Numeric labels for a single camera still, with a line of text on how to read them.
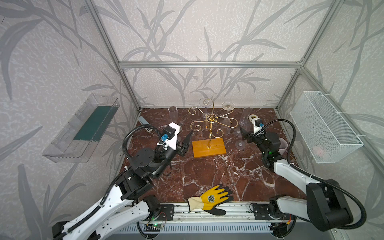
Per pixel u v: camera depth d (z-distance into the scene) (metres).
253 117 1.16
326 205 0.41
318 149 0.74
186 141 0.50
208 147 0.96
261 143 0.71
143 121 1.09
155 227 0.71
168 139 0.43
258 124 0.69
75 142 0.63
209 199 0.75
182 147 0.49
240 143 0.99
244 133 0.76
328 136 0.61
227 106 0.77
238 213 0.76
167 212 0.74
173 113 0.94
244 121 0.98
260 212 0.73
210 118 0.73
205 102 0.77
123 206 0.43
